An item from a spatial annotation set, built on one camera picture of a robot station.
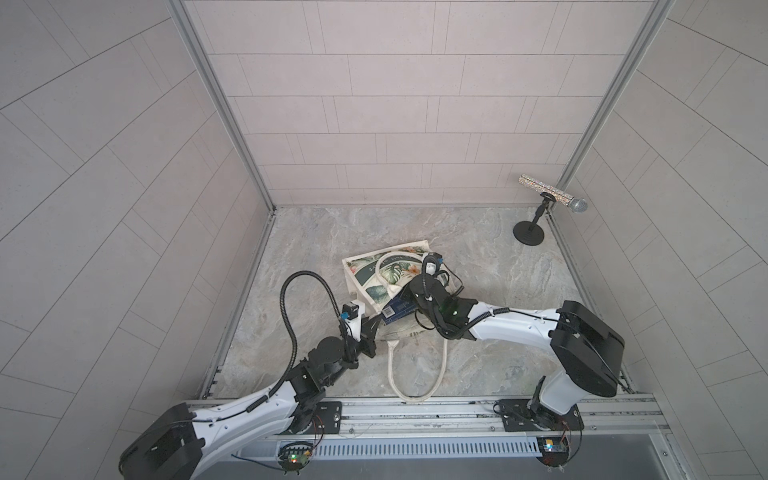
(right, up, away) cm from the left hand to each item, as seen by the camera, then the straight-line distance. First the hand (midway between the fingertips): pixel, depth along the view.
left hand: (386, 317), depth 77 cm
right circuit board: (+39, -28, -9) cm, 49 cm away
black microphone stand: (+52, +22, +31) cm, 64 cm away
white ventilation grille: (+2, -27, -9) cm, 29 cm away
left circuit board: (-20, -27, -13) cm, 35 cm away
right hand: (+2, +9, +7) cm, 11 cm away
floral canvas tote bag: (-2, +11, -3) cm, 11 cm away
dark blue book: (+5, +1, +7) cm, 8 cm away
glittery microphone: (+56, +30, +10) cm, 64 cm away
